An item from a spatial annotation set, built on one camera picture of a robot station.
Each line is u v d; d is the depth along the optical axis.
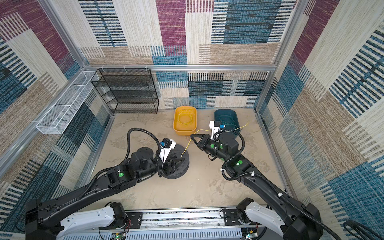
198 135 0.67
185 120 1.14
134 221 0.74
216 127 0.66
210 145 0.62
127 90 1.09
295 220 0.39
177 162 0.62
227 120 1.13
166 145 0.57
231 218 0.73
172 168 0.60
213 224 0.73
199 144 0.61
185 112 1.11
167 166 0.58
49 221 0.39
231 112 1.18
